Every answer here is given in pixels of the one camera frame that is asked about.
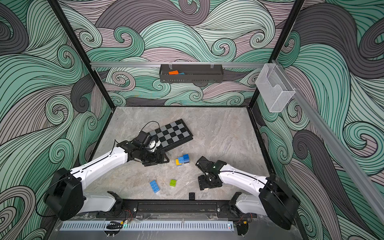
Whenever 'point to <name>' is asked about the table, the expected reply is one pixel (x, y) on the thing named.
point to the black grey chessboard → (171, 135)
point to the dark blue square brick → (186, 157)
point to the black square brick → (192, 196)
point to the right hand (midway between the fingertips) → (207, 185)
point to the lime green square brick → (173, 183)
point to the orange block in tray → (173, 72)
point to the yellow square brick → (177, 163)
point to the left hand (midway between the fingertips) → (164, 160)
